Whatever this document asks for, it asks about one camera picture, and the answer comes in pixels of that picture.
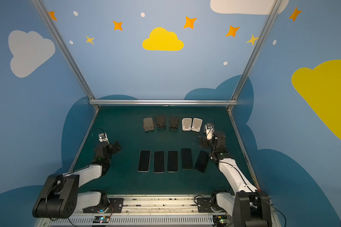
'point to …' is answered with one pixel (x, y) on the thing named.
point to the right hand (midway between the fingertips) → (210, 133)
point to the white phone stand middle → (186, 124)
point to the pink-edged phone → (159, 161)
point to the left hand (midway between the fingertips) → (112, 140)
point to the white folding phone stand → (196, 125)
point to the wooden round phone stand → (148, 124)
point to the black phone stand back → (174, 123)
